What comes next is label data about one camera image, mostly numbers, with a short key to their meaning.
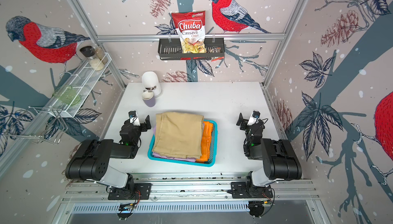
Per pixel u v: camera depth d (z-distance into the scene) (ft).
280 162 1.46
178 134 2.67
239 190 2.39
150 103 3.59
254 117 2.51
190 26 2.62
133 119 2.55
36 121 1.93
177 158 2.48
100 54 2.80
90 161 1.48
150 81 3.61
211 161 2.54
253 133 2.23
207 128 2.80
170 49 3.11
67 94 2.26
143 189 2.40
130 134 2.26
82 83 2.61
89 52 2.56
